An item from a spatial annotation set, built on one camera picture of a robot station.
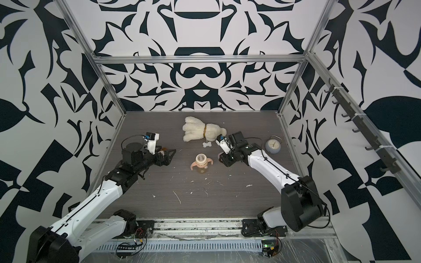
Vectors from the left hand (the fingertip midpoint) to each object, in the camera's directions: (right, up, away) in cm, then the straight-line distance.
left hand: (166, 145), depth 80 cm
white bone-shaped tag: (+20, -2, +23) cm, 30 cm away
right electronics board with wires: (+47, -43, -8) cm, 64 cm away
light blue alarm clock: (+57, -2, +17) cm, 60 cm away
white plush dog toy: (+11, +8, +19) cm, 24 cm away
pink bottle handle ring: (+13, -10, +5) cm, 17 cm away
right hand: (+28, -5, +7) cm, 29 cm away
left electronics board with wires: (-16, -45, -7) cm, 48 cm away
